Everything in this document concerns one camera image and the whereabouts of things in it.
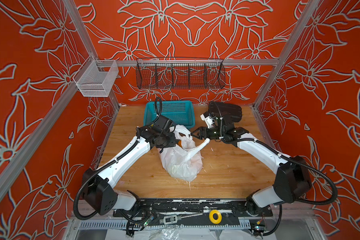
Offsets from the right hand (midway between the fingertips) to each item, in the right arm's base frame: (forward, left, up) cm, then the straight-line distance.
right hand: (192, 133), depth 79 cm
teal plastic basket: (+36, +6, -22) cm, 43 cm away
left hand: (-3, +10, -2) cm, 11 cm away
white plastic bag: (-15, +5, -4) cm, 16 cm away
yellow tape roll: (-36, -7, -18) cm, 41 cm away
